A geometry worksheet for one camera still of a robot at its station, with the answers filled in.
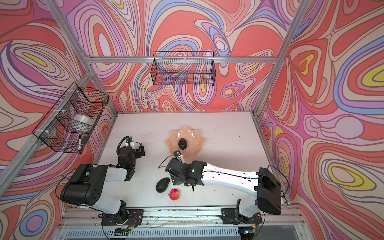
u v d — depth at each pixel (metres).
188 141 1.01
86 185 0.46
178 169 0.55
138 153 0.83
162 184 0.80
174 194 0.76
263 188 0.40
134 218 0.72
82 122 0.70
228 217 0.73
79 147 0.71
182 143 0.95
